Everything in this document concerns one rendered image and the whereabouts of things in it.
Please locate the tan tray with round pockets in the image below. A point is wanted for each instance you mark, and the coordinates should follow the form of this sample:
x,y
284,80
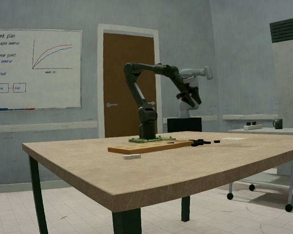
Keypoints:
x,y
149,147

